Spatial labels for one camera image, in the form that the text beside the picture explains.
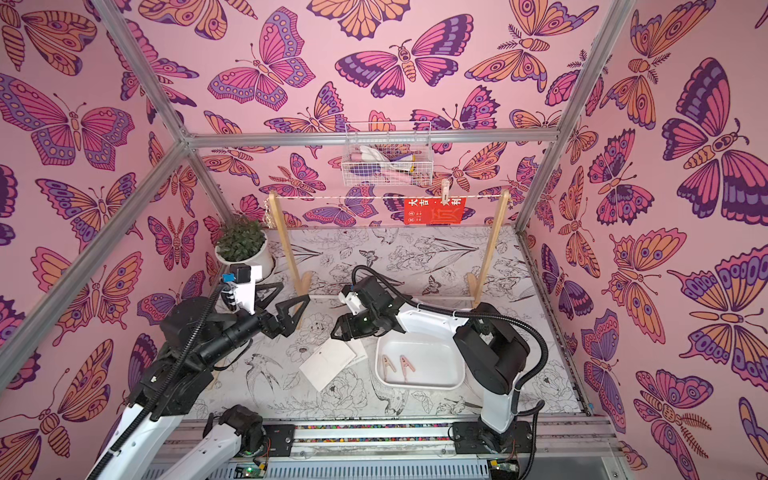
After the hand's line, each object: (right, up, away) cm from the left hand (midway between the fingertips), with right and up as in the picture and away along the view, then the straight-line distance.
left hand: (297, 289), depth 63 cm
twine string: (+13, +30, +50) cm, 60 cm away
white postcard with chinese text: (+2, -24, +23) cm, 33 cm away
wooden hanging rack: (-11, -2, +42) cm, 44 cm away
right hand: (+5, -14, +21) cm, 25 cm away
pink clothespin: (+18, -23, +23) cm, 37 cm away
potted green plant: (-28, +11, +32) cm, 44 cm away
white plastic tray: (+28, -24, +24) cm, 43 cm away
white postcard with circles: (+10, -20, +26) cm, 34 cm away
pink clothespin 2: (+24, -24, +23) cm, 40 cm away
